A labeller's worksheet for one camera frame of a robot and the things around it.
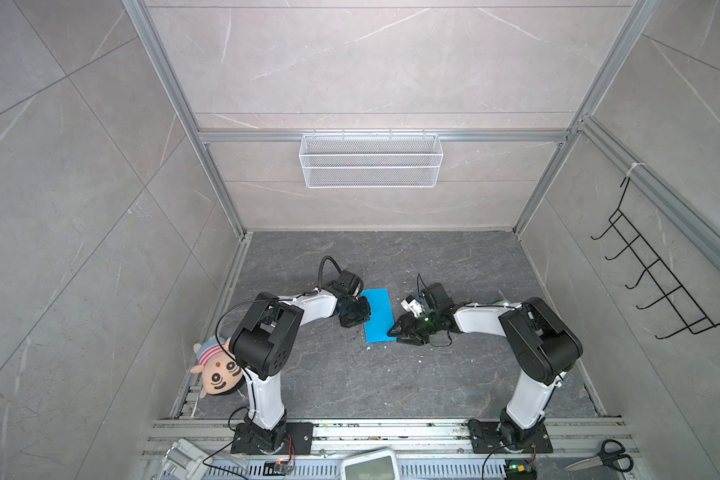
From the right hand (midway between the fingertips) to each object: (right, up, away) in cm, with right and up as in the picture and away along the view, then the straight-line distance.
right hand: (393, 334), depth 90 cm
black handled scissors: (+52, -24, -18) cm, 60 cm away
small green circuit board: (+29, -27, -20) cm, 44 cm away
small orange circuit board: (-30, -27, -20) cm, 45 cm away
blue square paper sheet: (-3, +5, +6) cm, 8 cm away
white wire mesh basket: (-6, +57, +11) cm, 59 cm away
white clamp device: (-51, -24, -21) cm, 60 cm away
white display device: (-5, -23, -24) cm, 34 cm away
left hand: (-7, +6, +6) cm, 11 cm away
